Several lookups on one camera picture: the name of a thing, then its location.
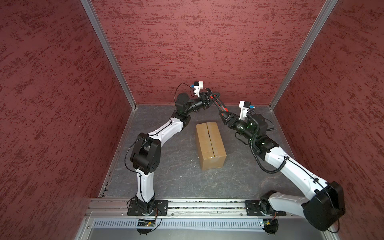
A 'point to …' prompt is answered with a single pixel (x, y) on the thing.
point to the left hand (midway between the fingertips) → (220, 97)
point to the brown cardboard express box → (211, 150)
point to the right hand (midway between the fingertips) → (219, 116)
